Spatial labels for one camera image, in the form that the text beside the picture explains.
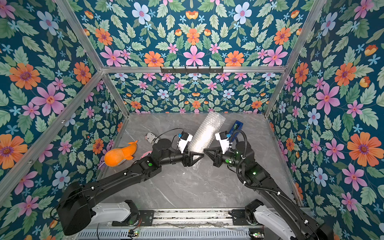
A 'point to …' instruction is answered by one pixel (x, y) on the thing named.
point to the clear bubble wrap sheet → (204, 137)
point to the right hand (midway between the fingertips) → (208, 147)
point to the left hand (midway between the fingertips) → (202, 153)
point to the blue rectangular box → (238, 125)
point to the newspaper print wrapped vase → (151, 137)
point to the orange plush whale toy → (114, 157)
